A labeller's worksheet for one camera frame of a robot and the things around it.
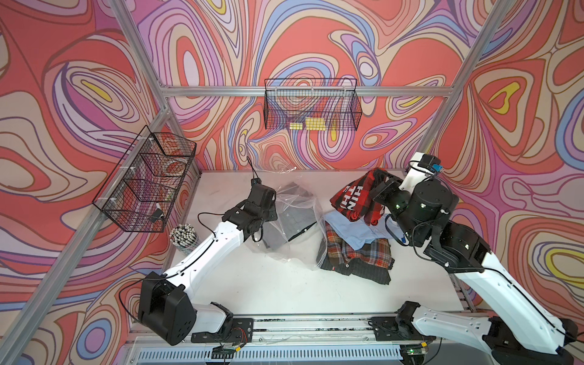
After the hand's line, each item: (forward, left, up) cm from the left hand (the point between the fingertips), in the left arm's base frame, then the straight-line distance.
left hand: (271, 207), depth 82 cm
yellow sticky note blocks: (+31, -16, +15) cm, 38 cm away
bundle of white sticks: (-12, +28, -1) cm, 31 cm away
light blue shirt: (-5, -32, -10) cm, 34 cm away
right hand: (-8, -29, +24) cm, 39 cm away
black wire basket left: (-2, +43, +9) cm, 44 cm away
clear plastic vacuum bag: (-6, -15, -19) cm, 25 cm away
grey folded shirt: (+9, -9, -16) cm, 20 cm away
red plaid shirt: (-12, -40, -12) cm, 43 cm away
